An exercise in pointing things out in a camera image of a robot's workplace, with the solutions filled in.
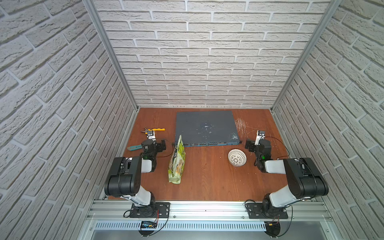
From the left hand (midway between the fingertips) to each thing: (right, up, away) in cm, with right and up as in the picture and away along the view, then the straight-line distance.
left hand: (153, 136), depth 94 cm
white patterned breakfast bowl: (+53, -13, -3) cm, 55 cm away
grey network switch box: (+35, +5, +9) cm, 37 cm away
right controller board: (+65, -42, -24) cm, 81 cm away
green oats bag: (+18, -11, -20) cm, 30 cm away
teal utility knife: (-15, -8, +3) cm, 17 cm away
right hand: (+64, -1, 0) cm, 64 cm away
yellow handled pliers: (-2, +4, +12) cm, 12 cm away
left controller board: (+4, -42, -22) cm, 47 cm away
